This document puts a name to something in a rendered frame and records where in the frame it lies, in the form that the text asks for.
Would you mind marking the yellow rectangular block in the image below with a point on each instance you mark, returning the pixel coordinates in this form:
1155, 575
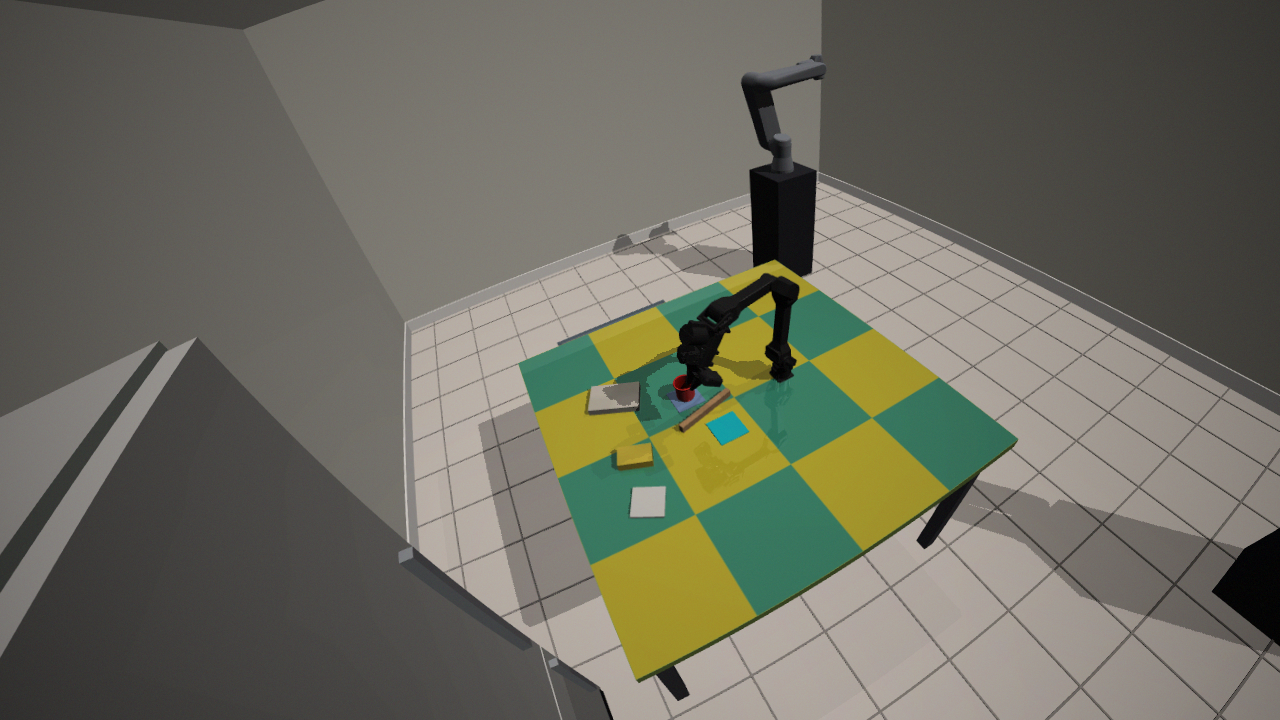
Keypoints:
635, 456

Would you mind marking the brown wooden bar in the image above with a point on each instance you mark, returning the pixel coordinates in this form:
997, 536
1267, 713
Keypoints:
707, 408

